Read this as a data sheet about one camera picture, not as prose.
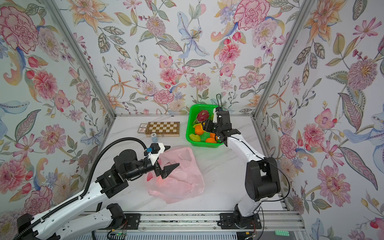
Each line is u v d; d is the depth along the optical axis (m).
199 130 1.07
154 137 1.01
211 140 0.98
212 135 1.04
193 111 1.16
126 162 0.49
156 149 0.54
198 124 1.10
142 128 1.10
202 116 1.10
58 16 0.72
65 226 0.45
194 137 1.00
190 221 0.76
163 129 1.10
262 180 0.46
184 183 0.85
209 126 0.80
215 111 0.82
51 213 0.42
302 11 0.71
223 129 0.70
